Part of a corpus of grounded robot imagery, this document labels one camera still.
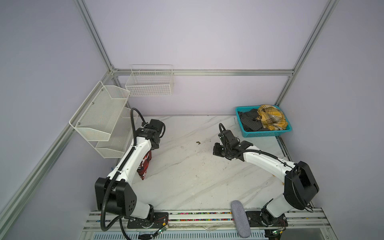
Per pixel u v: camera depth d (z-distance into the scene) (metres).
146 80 0.96
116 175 0.42
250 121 1.05
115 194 0.41
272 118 1.04
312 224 0.73
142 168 0.72
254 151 0.56
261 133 1.01
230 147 0.65
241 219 0.72
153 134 0.58
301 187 0.44
